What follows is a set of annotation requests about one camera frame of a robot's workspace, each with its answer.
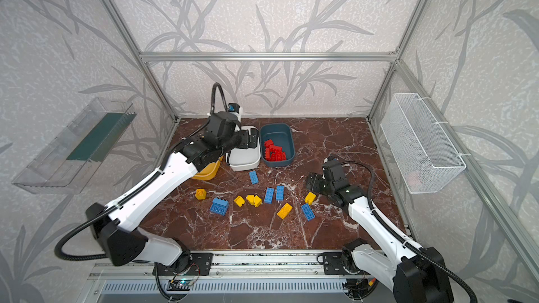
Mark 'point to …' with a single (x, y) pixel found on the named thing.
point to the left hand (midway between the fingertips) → (251, 126)
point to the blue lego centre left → (269, 195)
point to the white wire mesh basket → (424, 160)
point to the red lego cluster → (273, 153)
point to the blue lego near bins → (253, 177)
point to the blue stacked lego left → (219, 206)
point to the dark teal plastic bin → (276, 144)
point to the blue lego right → (308, 212)
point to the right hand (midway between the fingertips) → (314, 174)
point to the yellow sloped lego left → (239, 200)
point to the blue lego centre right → (280, 193)
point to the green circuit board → (179, 285)
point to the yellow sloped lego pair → (254, 200)
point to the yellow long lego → (284, 211)
